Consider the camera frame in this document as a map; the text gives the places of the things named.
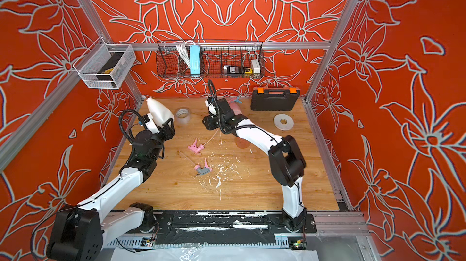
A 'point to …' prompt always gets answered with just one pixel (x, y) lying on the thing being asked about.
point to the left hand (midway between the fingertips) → (167, 119)
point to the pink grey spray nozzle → (203, 170)
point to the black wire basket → (216, 55)
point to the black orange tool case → (274, 98)
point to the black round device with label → (233, 69)
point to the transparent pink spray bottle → (241, 142)
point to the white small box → (255, 65)
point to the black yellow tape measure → (248, 72)
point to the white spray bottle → (159, 113)
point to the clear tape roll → (182, 115)
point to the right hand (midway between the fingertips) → (202, 119)
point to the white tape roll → (283, 122)
